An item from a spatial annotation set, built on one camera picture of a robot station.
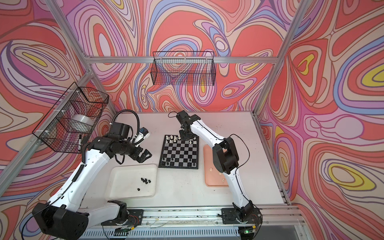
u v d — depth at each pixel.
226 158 0.56
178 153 0.94
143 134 0.67
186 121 0.70
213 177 0.88
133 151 0.66
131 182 0.84
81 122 0.70
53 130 0.66
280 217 0.75
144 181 0.84
